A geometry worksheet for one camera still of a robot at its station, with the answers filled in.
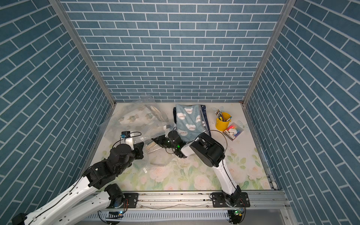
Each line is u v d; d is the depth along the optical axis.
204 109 1.08
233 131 0.98
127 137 0.62
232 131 0.98
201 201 0.75
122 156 0.52
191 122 0.99
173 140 0.75
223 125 1.01
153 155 0.91
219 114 0.93
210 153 0.57
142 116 1.02
